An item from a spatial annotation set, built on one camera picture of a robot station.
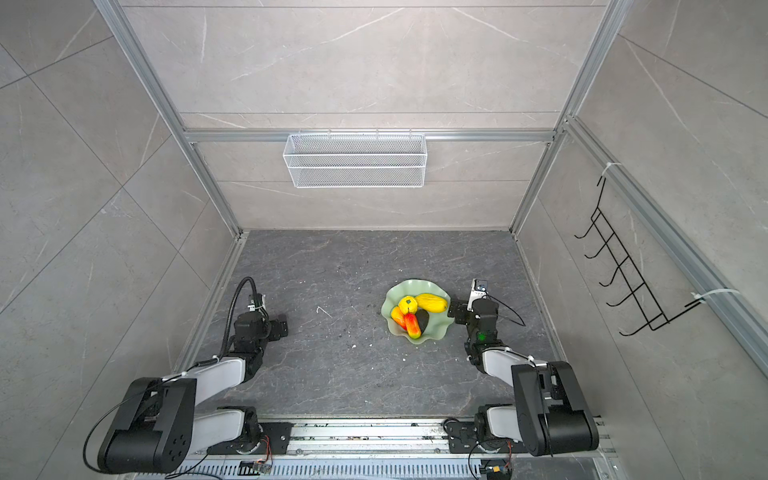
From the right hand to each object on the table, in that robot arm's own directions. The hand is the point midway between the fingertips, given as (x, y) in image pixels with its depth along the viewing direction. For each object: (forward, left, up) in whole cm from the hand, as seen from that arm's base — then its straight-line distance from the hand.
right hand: (469, 294), depth 92 cm
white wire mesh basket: (+41, +50, +23) cm, 69 cm away
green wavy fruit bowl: (-6, +10, -6) cm, 14 cm away
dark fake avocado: (-6, +15, -4) cm, 17 cm away
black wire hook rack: (-15, -28, +25) cm, 41 cm away
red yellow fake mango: (-6, +23, -3) cm, 24 cm away
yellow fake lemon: (-2, +19, -2) cm, 20 cm away
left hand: (-3, +64, -2) cm, 64 cm away
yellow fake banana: (-3, +12, -1) cm, 13 cm away
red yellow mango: (-9, +19, -2) cm, 21 cm away
